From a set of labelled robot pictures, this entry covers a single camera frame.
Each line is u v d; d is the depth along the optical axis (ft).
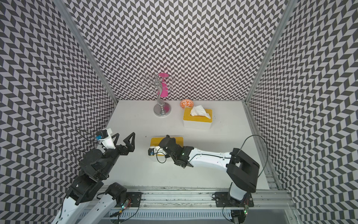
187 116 3.25
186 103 3.79
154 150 2.22
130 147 1.93
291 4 2.20
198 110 3.05
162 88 3.19
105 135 1.77
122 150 1.87
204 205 2.37
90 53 2.99
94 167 1.51
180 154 1.97
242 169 1.41
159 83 3.06
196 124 3.23
